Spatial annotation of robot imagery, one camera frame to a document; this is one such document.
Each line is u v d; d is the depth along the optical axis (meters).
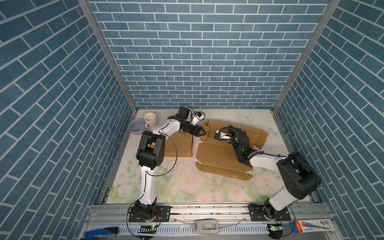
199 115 0.89
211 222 0.69
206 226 0.68
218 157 0.94
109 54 0.87
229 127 0.89
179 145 0.89
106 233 0.68
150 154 0.56
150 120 1.02
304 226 0.70
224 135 0.75
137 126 1.06
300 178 0.46
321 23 0.76
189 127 0.86
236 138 0.69
